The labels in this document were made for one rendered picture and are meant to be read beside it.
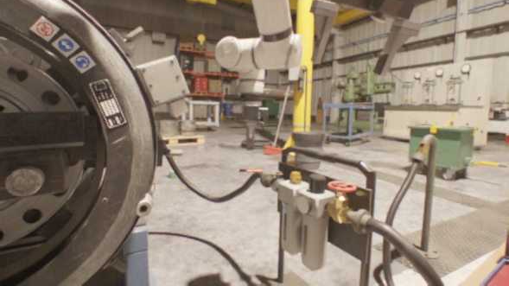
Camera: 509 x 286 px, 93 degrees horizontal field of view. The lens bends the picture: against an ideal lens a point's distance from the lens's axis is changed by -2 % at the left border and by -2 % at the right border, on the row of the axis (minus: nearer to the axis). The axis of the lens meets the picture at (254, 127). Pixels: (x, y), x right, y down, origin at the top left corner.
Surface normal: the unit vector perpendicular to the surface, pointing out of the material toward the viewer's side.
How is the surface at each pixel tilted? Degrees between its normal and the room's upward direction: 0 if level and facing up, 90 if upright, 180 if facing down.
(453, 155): 90
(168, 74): 90
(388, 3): 135
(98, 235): 90
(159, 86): 90
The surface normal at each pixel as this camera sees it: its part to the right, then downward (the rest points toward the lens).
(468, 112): 0.27, 0.07
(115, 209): 0.53, 0.07
